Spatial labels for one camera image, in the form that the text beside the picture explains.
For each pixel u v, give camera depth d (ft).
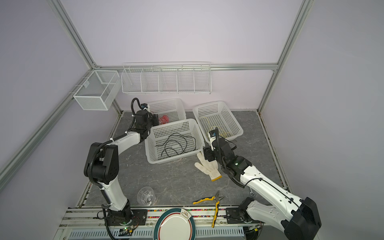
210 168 2.94
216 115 3.91
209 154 2.24
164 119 3.73
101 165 1.65
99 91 3.26
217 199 2.58
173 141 3.35
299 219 1.26
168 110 3.93
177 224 2.38
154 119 2.83
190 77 3.50
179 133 3.45
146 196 2.64
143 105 2.76
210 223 2.39
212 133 2.19
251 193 2.65
